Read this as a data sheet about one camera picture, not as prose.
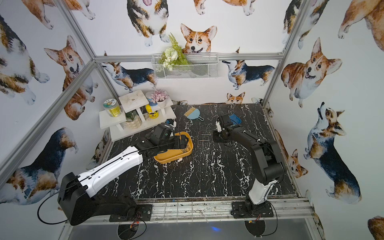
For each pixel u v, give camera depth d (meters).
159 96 0.92
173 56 0.78
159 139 0.59
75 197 0.39
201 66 0.92
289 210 0.75
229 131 0.68
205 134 1.05
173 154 0.90
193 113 1.17
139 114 1.04
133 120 1.05
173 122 0.73
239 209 0.73
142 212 0.74
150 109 1.01
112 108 0.90
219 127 0.82
